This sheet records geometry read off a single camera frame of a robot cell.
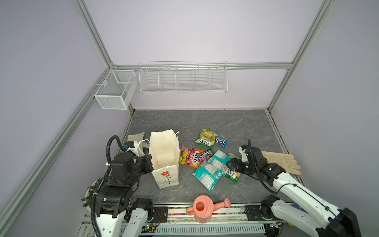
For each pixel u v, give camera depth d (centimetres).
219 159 89
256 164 61
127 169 45
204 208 66
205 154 93
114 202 40
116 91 100
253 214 74
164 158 91
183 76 98
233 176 85
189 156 91
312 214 44
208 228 71
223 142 99
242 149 77
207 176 83
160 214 74
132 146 58
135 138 105
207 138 99
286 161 91
